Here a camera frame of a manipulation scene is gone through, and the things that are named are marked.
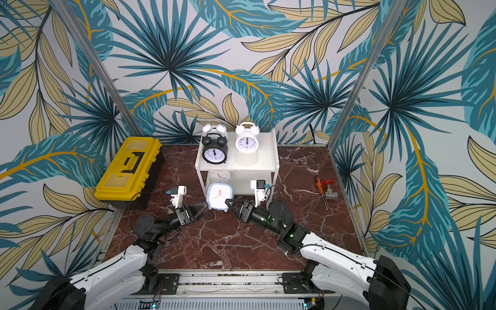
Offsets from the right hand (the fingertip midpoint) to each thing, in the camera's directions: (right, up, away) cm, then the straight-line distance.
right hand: (227, 202), depth 66 cm
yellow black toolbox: (-44, +6, +16) cm, 47 cm away
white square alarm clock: (-5, +8, +14) cm, 17 cm away
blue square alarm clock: (-4, +3, +1) cm, 5 cm away
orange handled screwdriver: (+44, +5, +36) cm, 57 cm away
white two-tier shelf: (+7, +10, +21) cm, 25 cm away
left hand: (-7, -3, +1) cm, 7 cm away
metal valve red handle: (+47, -2, +30) cm, 56 cm away
